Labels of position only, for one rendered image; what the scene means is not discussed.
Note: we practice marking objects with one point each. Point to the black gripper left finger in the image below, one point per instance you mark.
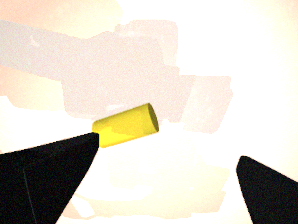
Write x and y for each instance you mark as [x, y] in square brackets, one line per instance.
[37, 183]

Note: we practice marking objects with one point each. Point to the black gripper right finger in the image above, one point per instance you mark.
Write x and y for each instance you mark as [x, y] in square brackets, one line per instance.
[270, 197]

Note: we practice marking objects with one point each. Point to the yellow cylinder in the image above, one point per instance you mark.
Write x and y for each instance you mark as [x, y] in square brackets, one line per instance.
[126, 125]

